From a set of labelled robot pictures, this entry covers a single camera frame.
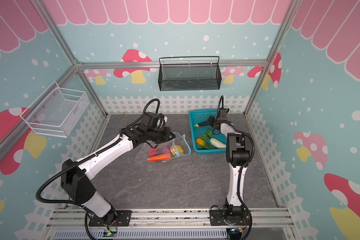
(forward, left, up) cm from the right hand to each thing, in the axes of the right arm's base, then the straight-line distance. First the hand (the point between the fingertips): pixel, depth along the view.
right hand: (210, 120), depth 108 cm
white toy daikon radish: (-18, -3, -4) cm, 19 cm away
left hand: (-27, +24, +15) cm, 39 cm away
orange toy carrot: (-31, +33, +1) cm, 45 cm away
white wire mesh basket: (+12, +121, -4) cm, 121 cm away
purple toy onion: (-25, +30, 0) cm, 39 cm away
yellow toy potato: (-33, +24, +12) cm, 42 cm away
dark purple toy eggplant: (-1, +4, -3) cm, 5 cm away
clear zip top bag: (-27, +46, -3) cm, 53 cm away
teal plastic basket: (-2, +10, +5) cm, 12 cm away
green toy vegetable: (-12, +2, -3) cm, 12 cm away
